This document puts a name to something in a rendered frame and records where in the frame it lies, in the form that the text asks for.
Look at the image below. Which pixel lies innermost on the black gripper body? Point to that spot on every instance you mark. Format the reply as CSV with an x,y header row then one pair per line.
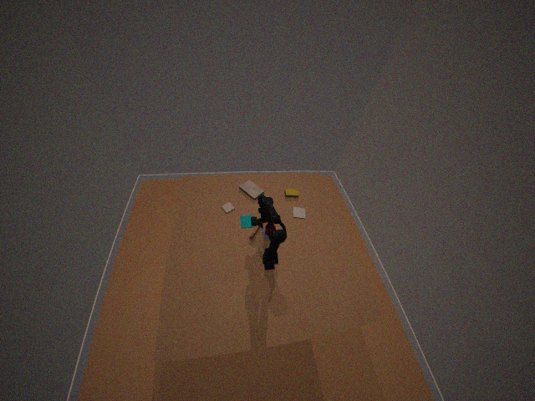
x,y
259,221

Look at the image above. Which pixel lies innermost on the yellow rectangular block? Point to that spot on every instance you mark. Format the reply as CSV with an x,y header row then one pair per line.
x,y
291,193

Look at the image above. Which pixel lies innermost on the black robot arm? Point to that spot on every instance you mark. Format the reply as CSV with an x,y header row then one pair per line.
x,y
270,256

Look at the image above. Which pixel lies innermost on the beige flat block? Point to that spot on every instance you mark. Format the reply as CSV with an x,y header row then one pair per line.
x,y
251,189

